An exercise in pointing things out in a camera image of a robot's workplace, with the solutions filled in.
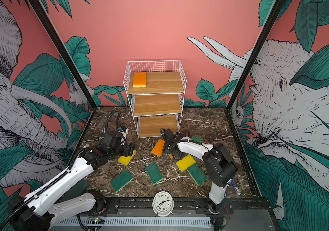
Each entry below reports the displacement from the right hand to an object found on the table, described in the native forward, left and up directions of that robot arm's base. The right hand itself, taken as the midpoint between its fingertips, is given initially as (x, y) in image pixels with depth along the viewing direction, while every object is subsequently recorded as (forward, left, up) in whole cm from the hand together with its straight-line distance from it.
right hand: (168, 150), depth 91 cm
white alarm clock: (-30, +2, 0) cm, 30 cm away
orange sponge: (+2, +7, -3) cm, 8 cm away
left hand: (-3, +21, +15) cm, 26 cm away
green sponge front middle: (-14, +8, -2) cm, 16 cm away
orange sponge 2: (-7, -2, +6) cm, 9 cm away
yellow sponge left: (-6, +27, -3) cm, 28 cm away
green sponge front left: (-18, +27, -3) cm, 33 cm away
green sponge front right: (-14, -18, -3) cm, 23 cm away
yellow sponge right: (-7, -11, -3) cm, 14 cm away
